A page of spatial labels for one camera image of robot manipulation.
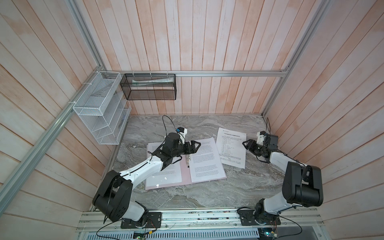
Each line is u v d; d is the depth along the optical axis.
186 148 0.74
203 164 0.93
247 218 0.73
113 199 0.42
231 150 1.01
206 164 0.93
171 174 0.89
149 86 1.10
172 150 0.65
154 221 0.73
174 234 0.70
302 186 0.46
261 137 0.86
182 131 0.76
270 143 0.73
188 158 0.95
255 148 0.83
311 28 0.75
